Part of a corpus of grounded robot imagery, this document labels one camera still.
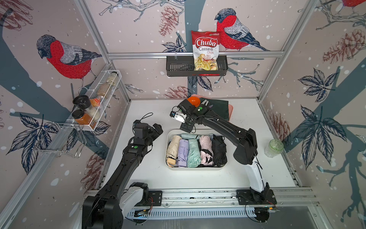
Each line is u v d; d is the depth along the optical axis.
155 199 0.73
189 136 0.92
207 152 0.78
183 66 1.07
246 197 0.74
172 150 0.81
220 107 1.15
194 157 0.77
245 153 0.50
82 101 0.62
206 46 0.83
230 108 1.14
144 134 0.67
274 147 0.87
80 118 0.60
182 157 0.80
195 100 1.15
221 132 0.57
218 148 0.81
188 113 0.66
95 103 0.68
